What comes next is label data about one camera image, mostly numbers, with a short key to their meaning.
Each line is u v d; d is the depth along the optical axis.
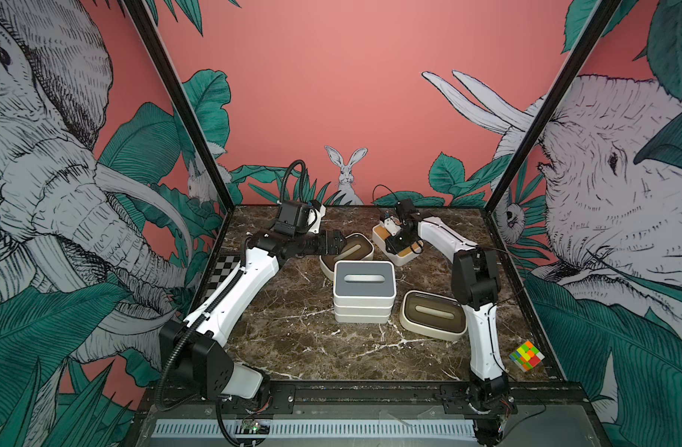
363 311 0.83
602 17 0.70
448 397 0.75
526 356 0.78
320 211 0.73
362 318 0.89
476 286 0.59
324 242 0.68
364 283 0.78
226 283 0.47
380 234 1.02
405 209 0.85
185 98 0.88
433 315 0.85
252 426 0.70
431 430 0.70
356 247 1.01
